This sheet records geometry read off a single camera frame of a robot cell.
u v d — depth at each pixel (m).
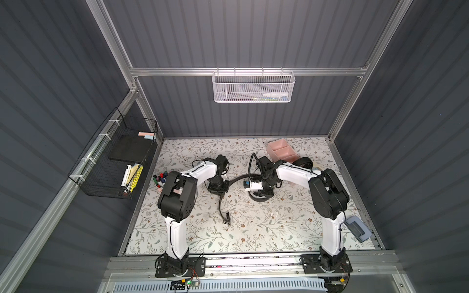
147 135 0.84
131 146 0.77
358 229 0.82
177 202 0.53
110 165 0.73
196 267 0.73
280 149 1.06
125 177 0.69
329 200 0.53
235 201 0.93
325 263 0.66
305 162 0.91
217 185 0.82
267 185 0.83
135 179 0.69
